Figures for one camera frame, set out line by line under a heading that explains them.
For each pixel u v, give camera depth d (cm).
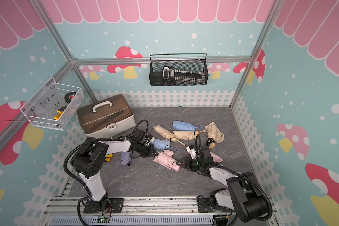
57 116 63
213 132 100
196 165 75
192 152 82
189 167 75
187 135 99
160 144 92
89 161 50
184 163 77
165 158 87
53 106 70
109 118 93
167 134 97
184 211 74
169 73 89
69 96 80
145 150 85
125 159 87
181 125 103
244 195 43
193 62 90
